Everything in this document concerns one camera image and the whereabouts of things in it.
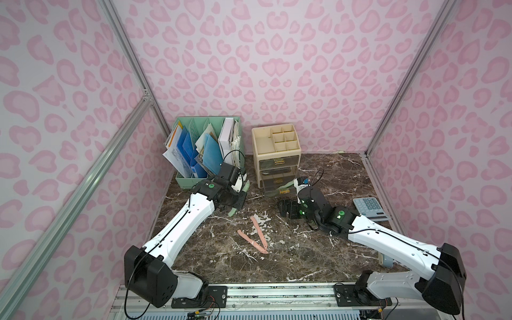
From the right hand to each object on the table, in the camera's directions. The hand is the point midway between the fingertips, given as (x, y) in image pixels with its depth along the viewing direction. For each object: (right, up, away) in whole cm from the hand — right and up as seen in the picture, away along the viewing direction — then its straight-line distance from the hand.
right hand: (284, 203), depth 77 cm
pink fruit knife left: (-11, -20, +9) cm, 24 cm away
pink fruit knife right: (-7, -19, +9) cm, 22 cm away
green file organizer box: (-42, +35, +27) cm, 61 cm away
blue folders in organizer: (-33, +18, +16) cm, 41 cm away
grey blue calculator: (+43, -5, +18) cm, 47 cm away
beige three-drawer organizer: (-2, +20, +11) cm, 23 cm away
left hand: (-17, +3, +4) cm, 18 cm away
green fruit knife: (-16, +5, +5) cm, 17 cm away
